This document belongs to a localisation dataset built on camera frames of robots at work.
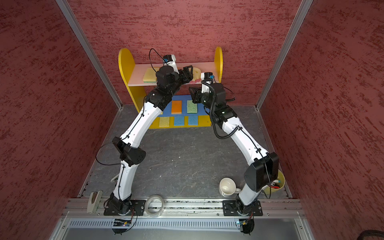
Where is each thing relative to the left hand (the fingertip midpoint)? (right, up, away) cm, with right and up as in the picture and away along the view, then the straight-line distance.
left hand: (187, 70), depth 74 cm
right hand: (+1, -11, 0) cm, 11 cm away
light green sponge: (+1, -17, +24) cm, 30 cm away
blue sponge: (+2, -26, +36) cm, 44 cm away
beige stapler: (-48, -67, 0) cm, 82 cm away
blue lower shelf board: (+8, -19, +24) cm, 32 cm away
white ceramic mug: (+21, -62, +6) cm, 66 cm away
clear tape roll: (-21, -70, 0) cm, 73 cm away
